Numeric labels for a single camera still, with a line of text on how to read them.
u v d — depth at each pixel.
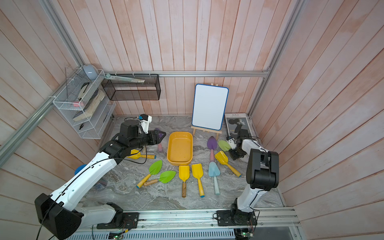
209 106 0.95
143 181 0.85
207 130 1.02
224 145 1.02
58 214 0.37
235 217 0.68
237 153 0.83
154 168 0.92
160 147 0.99
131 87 1.06
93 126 0.82
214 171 0.89
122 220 0.71
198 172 0.90
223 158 0.95
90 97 0.79
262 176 0.49
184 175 0.88
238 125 1.11
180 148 0.99
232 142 0.90
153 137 0.64
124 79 0.91
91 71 0.83
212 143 1.03
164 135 0.73
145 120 0.66
